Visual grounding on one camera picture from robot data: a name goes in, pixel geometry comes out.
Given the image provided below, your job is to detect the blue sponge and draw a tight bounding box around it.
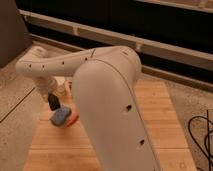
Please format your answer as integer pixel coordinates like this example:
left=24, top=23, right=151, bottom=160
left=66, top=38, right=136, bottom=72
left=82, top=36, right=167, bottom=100
left=50, top=106, right=71, bottom=126

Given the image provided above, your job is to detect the orange carrot toy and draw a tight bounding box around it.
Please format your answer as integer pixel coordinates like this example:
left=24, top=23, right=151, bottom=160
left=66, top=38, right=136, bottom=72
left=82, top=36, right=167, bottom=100
left=66, top=113, right=79, bottom=127

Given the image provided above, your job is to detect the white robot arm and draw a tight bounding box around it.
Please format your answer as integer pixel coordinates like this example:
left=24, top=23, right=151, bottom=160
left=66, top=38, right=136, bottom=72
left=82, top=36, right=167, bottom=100
left=16, top=46, right=162, bottom=171

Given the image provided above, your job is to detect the wooden cutting board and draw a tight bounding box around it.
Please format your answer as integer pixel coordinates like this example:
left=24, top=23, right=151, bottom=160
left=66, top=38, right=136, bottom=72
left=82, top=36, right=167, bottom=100
left=23, top=80, right=196, bottom=171

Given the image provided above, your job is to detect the clear glass bottle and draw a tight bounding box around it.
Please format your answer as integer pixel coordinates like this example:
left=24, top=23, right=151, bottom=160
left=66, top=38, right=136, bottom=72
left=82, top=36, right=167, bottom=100
left=68, top=80, right=72, bottom=95

